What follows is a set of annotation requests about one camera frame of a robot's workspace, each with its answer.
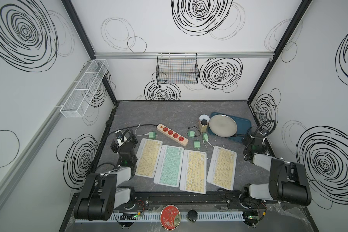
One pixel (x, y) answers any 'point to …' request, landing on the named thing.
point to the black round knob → (192, 215)
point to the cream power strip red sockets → (172, 134)
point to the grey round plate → (223, 125)
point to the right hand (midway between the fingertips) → (255, 139)
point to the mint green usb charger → (205, 137)
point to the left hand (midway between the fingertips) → (121, 136)
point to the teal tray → (244, 127)
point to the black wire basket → (177, 68)
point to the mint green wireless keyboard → (169, 167)
